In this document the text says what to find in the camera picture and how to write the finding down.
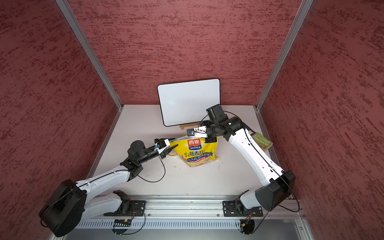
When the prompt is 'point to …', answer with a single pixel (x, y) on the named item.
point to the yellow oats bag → (195, 151)
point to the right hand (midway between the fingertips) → (201, 133)
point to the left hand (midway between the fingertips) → (174, 142)
